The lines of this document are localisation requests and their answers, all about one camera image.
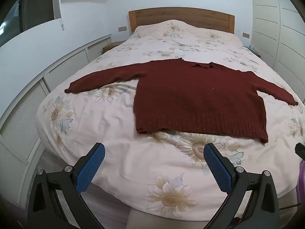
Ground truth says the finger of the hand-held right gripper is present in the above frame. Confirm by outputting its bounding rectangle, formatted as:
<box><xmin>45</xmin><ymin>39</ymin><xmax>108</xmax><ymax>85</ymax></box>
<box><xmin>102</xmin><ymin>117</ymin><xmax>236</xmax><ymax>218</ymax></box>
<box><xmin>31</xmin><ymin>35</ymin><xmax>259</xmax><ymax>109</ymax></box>
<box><xmin>295</xmin><ymin>142</ymin><xmax>305</xmax><ymax>161</ymax></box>

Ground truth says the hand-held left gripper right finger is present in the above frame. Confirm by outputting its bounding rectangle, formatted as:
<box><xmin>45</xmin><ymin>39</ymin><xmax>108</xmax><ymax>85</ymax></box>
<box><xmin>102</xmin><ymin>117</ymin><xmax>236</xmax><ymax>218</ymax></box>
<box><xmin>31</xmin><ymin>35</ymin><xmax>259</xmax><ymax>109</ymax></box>
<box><xmin>202</xmin><ymin>143</ymin><xmax>281</xmax><ymax>229</ymax></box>

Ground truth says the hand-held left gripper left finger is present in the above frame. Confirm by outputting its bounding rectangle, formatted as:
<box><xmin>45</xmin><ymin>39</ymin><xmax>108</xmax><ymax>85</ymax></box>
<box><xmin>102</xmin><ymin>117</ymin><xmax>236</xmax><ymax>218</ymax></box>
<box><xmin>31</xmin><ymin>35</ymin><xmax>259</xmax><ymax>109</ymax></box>
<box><xmin>27</xmin><ymin>142</ymin><xmax>112</xmax><ymax>229</ymax></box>

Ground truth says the dark red knit sweater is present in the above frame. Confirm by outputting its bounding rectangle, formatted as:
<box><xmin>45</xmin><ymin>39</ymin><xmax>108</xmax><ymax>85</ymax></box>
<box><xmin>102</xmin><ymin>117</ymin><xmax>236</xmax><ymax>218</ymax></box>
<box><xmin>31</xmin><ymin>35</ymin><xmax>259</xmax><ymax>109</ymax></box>
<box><xmin>64</xmin><ymin>58</ymin><xmax>299</xmax><ymax>144</ymax></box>

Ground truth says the purple cloth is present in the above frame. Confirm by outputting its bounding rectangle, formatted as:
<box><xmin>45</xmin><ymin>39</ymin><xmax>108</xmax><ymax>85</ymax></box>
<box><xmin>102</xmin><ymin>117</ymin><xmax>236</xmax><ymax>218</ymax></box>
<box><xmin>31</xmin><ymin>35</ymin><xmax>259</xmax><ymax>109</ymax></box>
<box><xmin>298</xmin><ymin>160</ymin><xmax>305</xmax><ymax>204</ymax></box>

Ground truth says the floral pink duvet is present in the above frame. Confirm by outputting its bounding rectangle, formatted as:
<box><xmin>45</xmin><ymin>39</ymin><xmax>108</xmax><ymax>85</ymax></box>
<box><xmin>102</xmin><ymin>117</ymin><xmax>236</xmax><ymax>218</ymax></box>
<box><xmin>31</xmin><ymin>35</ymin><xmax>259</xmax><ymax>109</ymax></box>
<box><xmin>36</xmin><ymin>19</ymin><xmax>305</xmax><ymax>222</ymax></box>

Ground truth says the wooden nightstand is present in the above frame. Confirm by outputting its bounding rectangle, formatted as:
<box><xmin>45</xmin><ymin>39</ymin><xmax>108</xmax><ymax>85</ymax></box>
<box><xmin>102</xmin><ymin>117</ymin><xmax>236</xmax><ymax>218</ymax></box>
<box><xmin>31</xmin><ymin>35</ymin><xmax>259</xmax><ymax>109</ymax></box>
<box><xmin>102</xmin><ymin>41</ymin><xmax>123</xmax><ymax>52</ymax></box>

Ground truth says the white panelled wardrobe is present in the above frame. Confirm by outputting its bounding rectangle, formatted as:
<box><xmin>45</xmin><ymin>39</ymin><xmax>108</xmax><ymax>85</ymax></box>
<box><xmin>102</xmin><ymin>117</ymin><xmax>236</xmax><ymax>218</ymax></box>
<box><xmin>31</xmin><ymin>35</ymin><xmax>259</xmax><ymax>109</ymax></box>
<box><xmin>250</xmin><ymin>0</ymin><xmax>305</xmax><ymax>101</ymax></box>

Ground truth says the wooden headboard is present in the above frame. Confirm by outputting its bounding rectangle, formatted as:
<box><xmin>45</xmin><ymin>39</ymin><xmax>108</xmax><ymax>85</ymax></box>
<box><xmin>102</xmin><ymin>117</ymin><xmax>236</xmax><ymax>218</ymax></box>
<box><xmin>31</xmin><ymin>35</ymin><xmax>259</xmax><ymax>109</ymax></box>
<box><xmin>129</xmin><ymin>7</ymin><xmax>235</xmax><ymax>34</ymax></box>

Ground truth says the window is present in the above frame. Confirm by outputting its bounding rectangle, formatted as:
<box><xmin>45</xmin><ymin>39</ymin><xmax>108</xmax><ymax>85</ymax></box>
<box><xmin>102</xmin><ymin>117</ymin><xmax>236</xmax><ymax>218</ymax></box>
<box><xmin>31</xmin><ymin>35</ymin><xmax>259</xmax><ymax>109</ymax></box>
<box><xmin>0</xmin><ymin>0</ymin><xmax>24</xmax><ymax>49</ymax></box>

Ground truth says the white louvered wall cabinet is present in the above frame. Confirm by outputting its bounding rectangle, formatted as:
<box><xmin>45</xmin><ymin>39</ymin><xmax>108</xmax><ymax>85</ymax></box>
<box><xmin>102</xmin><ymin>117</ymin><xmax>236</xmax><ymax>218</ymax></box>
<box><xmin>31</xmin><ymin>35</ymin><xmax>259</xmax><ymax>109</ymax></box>
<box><xmin>0</xmin><ymin>35</ymin><xmax>112</xmax><ymax>196</ymax></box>

